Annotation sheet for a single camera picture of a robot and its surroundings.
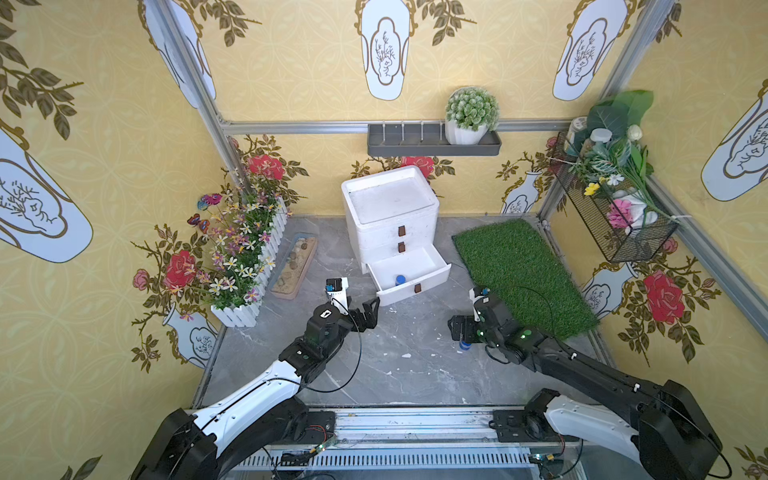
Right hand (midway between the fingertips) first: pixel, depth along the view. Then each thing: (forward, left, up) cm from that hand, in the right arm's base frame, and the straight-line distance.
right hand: (471, 314), depth 87 cm
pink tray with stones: (+17, +58, -3) cm, 61 cm away
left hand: (0, +33, +9) cm, 34 cm away
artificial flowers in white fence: (+17, +69, +13) cm, 73 cm away
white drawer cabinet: (+22, +24, +18) cm, 37 cm away
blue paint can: (+12, +21, -2) cm, 25 cm away
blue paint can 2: (-8, +2, -4) cm, 9 cm away
